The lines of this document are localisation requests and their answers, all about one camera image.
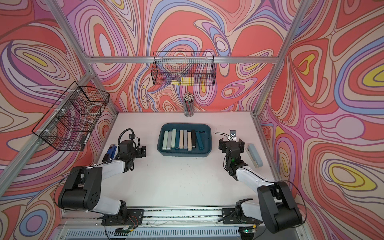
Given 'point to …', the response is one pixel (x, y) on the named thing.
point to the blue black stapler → (110, 154)
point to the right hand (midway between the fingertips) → (231, 142)
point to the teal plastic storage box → (204, 130)
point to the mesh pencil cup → (189, 108)
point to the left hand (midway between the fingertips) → (138, 147)
